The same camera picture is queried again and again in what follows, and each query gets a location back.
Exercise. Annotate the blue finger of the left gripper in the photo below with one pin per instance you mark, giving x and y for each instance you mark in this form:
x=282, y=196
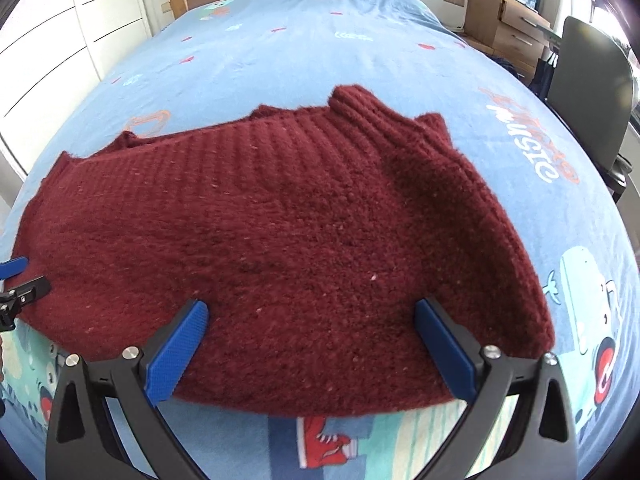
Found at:
x=17, y=297

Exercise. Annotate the blue cartoon print bedsheet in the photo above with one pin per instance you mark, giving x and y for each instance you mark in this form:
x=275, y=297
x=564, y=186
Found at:
x=220, y=61

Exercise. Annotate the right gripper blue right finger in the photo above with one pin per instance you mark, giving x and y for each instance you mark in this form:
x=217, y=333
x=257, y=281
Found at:
x=540, y=440

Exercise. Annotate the wooden drawer cabinet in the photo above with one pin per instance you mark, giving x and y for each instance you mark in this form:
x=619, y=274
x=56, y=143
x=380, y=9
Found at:
x=510, y=30

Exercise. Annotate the dark red knitted sweater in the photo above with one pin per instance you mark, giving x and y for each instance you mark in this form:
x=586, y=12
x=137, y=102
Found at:
x=309, y=233

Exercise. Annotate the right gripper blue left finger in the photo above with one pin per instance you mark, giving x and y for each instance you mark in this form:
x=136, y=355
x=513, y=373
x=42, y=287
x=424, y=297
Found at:
x=82, y=440

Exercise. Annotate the dark grey office chair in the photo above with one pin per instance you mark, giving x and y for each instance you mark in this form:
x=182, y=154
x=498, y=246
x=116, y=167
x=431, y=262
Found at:
x=592, y=91

